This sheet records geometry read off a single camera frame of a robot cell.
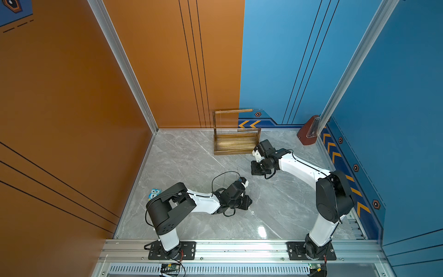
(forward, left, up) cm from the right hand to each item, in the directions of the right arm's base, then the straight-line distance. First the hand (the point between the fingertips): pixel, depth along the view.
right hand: (251, 171), depth 91 cm
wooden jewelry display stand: (+27, +2, -7) cm, 28 cm away
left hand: (-13, 0, -6) cm, 14 cm away
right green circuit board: (-40, -24, -11) cm, 48 cm away
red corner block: (+31, -36, -1) cm, 47 cm away
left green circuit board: (-41, +37, -10) cm, 56 cm away
